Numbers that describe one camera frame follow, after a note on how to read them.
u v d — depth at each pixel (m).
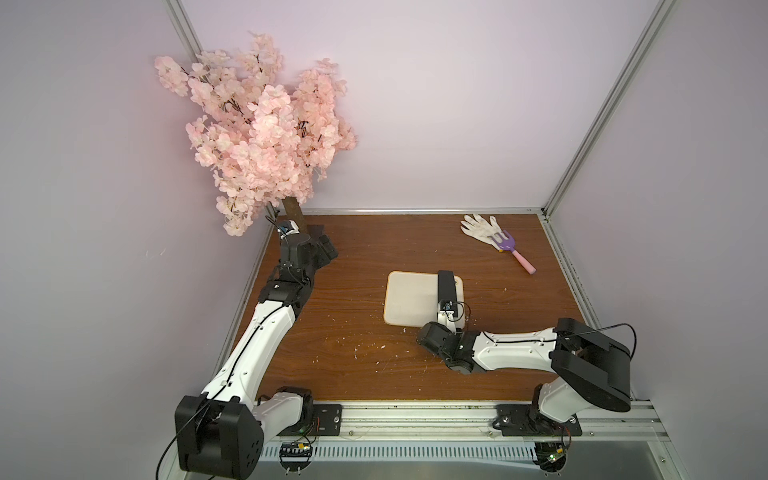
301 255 0.58
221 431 0.38
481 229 1.14
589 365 0.44
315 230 1.14
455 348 0.65
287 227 0.68
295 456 0.72
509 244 1.07
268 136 0.60
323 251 0.71
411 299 0.95
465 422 0.75
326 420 0.73
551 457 0.69
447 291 0.95
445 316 0.77
